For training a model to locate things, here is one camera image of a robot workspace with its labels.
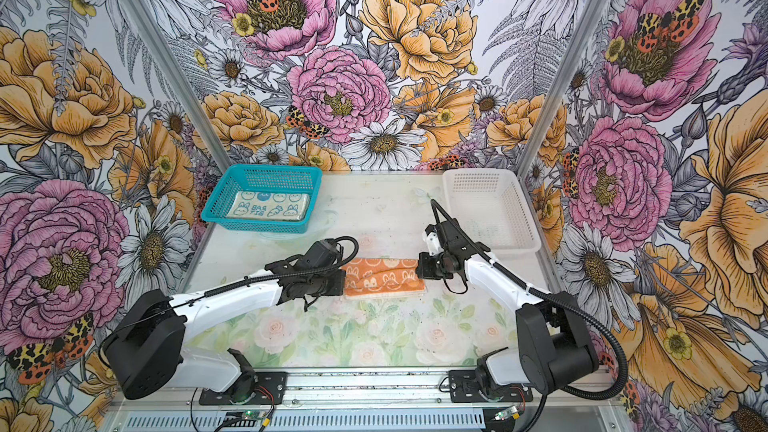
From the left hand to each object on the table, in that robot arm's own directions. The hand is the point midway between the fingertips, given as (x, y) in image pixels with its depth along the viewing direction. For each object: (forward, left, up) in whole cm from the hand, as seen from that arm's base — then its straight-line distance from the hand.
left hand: (339, 290), depth 86 cm
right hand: (+2, -22, +2) cm, 23 cm away
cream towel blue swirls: (+33, +28, -2) cm, 43 cm away
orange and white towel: (+3, -12, +1) cm, 13 cm away
